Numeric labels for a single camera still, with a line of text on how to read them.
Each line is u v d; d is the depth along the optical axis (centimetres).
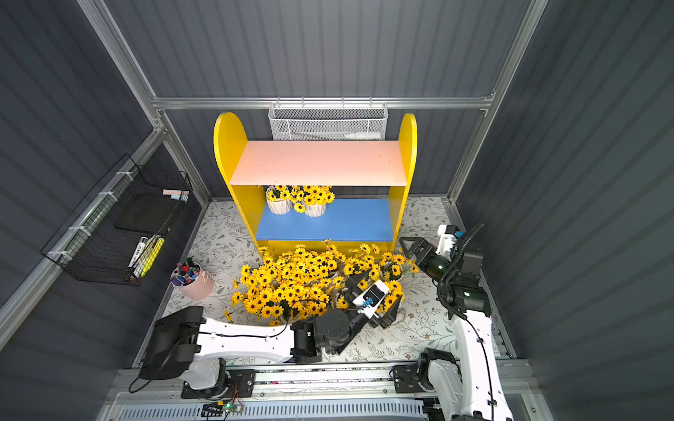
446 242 68
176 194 84
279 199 89
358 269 82
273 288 82
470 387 41
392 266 83
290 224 101
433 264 65
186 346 42
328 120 99
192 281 83
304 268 81
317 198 85
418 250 65
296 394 72
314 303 76
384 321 57
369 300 51
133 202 79
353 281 60
